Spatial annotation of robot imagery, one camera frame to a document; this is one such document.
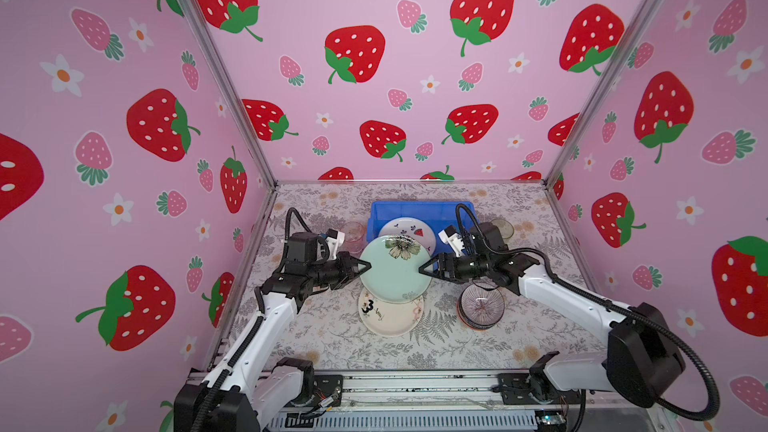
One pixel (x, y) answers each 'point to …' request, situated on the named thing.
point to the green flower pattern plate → (394, 275)
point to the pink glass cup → (355, 237)
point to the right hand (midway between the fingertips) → (425, 271)
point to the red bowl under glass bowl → (471, 324)
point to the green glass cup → (506, 228)
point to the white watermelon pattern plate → (411, 227)
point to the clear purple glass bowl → (480, 307)
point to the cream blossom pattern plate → (389, 319)
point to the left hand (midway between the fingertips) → (370, 265)
